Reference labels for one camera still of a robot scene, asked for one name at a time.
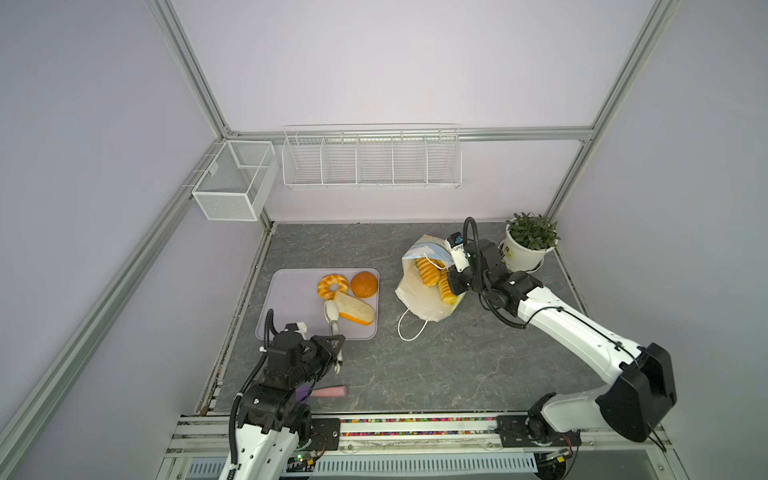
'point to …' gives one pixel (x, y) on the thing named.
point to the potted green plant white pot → (528, 239)
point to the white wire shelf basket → (372, 156)
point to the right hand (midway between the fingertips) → (452, 269)
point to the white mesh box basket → (238, 181)
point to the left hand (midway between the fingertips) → (346, 343)
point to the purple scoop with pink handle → (331, 391)
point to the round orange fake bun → (364, 284)
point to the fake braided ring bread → (332, 279)
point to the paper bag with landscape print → (425, 290)
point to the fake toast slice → (354, 309)
